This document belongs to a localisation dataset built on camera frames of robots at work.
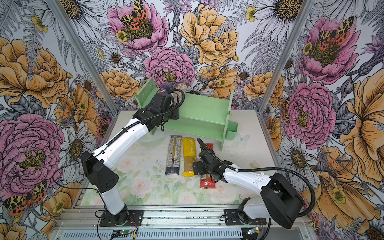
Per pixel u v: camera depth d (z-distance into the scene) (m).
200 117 0.81
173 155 0.94
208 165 0.66
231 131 0.97
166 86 0.92
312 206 0.43
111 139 0.49
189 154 0.95
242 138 1.05
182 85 0.89
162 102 0.59
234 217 0.74
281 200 0.42
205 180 0.84
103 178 0.51
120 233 0.71
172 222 0.74
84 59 0.90
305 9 0.72
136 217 0.74
